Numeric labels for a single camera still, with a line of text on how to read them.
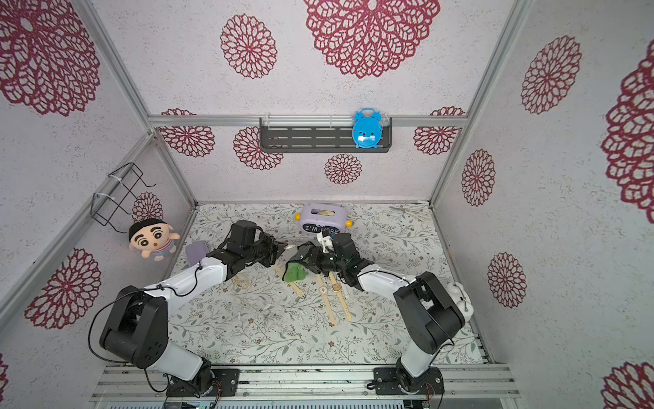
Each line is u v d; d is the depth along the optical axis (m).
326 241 0.83
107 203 0.75
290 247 0.83
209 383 0.72
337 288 0.93
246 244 0.70
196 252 1.01
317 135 0.94
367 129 0.89
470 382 0.76
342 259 0.70
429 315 0.48
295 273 0.81
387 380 0.73
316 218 1.03
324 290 0.92
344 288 0.93
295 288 0.94
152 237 0.83
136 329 0.44
